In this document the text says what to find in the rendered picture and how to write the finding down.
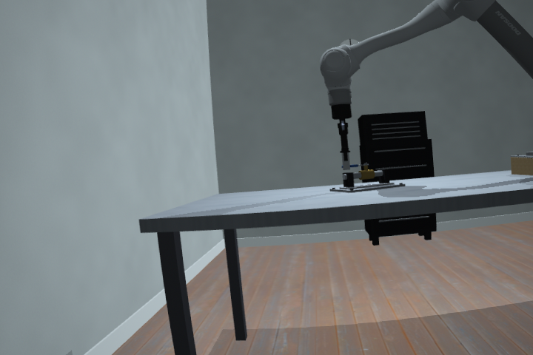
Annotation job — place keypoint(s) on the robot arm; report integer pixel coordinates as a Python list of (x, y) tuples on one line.
[(337, 66)]

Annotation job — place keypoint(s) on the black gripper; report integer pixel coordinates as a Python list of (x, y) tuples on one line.
[(341, 112)]

